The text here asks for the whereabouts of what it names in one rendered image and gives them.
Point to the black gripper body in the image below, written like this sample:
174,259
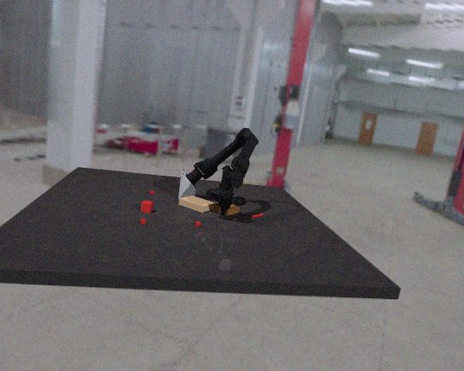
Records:
238,201

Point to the beige rectangular block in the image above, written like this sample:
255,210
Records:
195,203

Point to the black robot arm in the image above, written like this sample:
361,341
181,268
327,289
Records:
246,139

